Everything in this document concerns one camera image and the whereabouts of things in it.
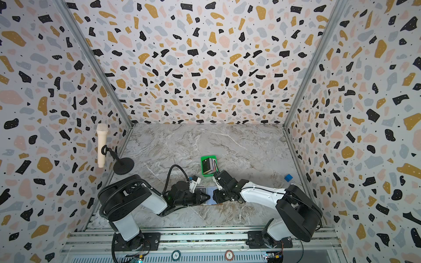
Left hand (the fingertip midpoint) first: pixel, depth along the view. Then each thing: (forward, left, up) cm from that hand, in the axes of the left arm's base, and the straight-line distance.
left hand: (214, 198), depth 84 cm
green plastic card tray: (+26, +7, -1) cm, 27 cm away
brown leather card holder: (+5, +3, -2) cm, 7 cm away
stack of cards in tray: (+20, +4, 0) cm, 20 cm away
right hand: (+1, -1, -1) cm, 2 cm away
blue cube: (+12, -42, -3) cm, 44 cm away
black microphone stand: (+21, +54, -1) cm, 58 cm away
